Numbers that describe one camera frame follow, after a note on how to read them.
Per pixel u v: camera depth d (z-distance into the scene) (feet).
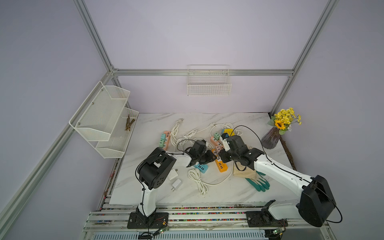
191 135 3.41
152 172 1.73
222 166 2.96
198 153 2.58
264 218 2.13
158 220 2.41
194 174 2.89
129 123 3.20
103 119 2.91
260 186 2.75
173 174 2.86
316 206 1.33
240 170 2.31
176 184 2.69
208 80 3.14
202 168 2.90
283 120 2.69
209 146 3.31
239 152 2.08
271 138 3.15
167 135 3.42
